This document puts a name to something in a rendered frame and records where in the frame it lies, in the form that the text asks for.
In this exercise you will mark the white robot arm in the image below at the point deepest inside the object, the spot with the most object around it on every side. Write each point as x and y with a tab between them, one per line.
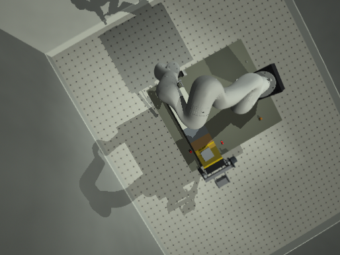
207	91

